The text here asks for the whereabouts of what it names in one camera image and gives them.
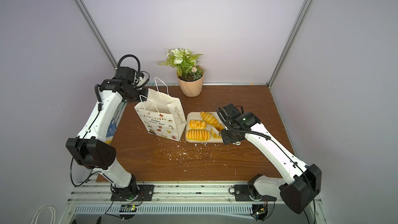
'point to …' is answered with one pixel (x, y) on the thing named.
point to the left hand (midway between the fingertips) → (148, 94)
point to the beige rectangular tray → (190, 116)
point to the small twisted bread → (198, 125)
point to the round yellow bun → (215, 133)
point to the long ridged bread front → (198, 135)
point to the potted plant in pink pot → (190, 75)
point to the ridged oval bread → (212, 120)
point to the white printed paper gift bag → (162, 115)
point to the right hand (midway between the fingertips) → (230, 127)
